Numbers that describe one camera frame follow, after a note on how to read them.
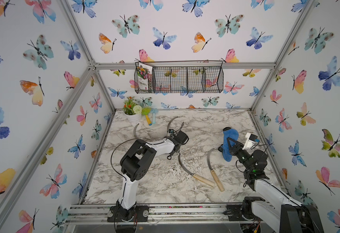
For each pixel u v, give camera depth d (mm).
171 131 891
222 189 806
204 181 831
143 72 886
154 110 1193
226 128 823
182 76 982
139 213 741
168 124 1081
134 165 527
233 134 786
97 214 755
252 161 636
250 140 710
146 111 1176
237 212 742
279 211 439
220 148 898
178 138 789
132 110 1012
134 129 1077
